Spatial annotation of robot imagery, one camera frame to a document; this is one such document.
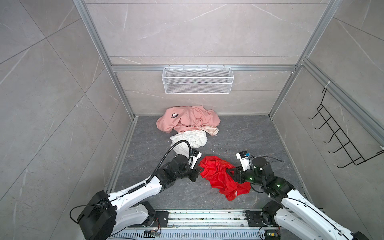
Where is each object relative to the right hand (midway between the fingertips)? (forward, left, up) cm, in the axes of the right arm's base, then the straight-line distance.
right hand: (229, 168), depth 77 cm
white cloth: (+27, +17, -9) cm, 33 cm away
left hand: (+1, +14, +1) cm, 14 cm away
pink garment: (+38, +29, -1) cm, 48 cm away
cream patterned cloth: (+35, +6, -11) cm, 37 cm away
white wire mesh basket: (+57, +17, +17) cm, 62 cm away
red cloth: (-2, +8, 0) cm, 8 cm away
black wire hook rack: (0, -49, +19) cm, 52 cm away
